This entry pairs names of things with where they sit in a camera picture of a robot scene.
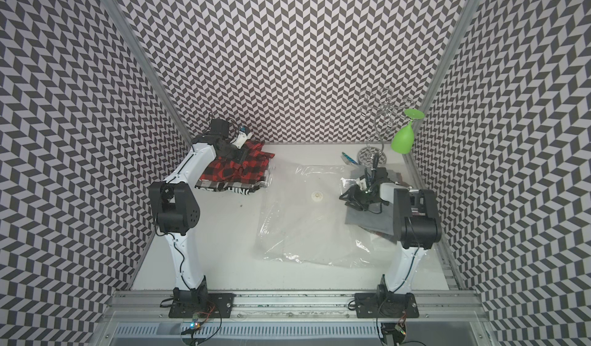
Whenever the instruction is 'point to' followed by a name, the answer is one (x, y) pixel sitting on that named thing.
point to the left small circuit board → (194, 325)
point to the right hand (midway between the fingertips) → (344, 202)
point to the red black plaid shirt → (222, 169)
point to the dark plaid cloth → (394, 177)
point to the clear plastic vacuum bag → (303, 221)
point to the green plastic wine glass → (402, 140)
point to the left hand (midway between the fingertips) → (245, 155)
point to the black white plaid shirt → (245, 188)
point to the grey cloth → (383, 221)
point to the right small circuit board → (398, 336)
